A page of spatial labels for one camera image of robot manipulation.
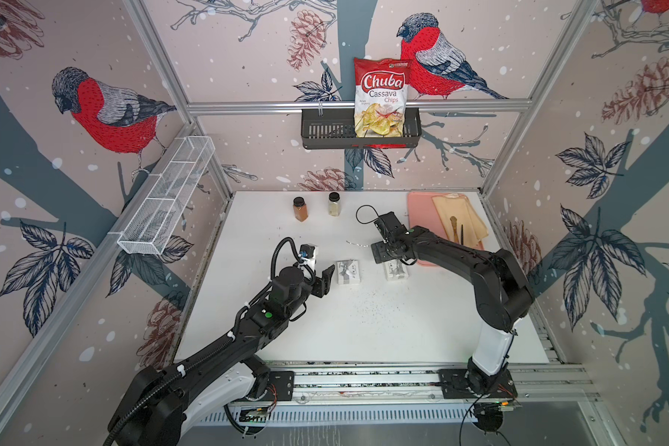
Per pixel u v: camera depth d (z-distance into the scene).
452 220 1.10
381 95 0.84
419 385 0.75
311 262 0.69
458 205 1.15
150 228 0.71
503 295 0.49
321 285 0.70
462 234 1.07
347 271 0.92
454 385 0.73
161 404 0.40
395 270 0.93
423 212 1.15
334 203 1.09
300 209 1.07
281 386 0.73
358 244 1.04
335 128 1.07
